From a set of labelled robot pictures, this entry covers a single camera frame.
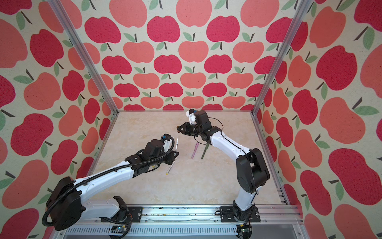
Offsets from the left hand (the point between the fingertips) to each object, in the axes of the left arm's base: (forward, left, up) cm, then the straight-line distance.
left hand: (180, 155), depth 79 cm
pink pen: (+11, -9, -15) cm, 21 cm away
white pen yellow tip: (-3, +8, -15) cm, 17 cm away
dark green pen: (+9, -14, -15) cm, 22 cm away
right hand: (+15, 0, +6) cm, 16 cm away
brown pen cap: (+15, +2, +6) cm, 16 cm away
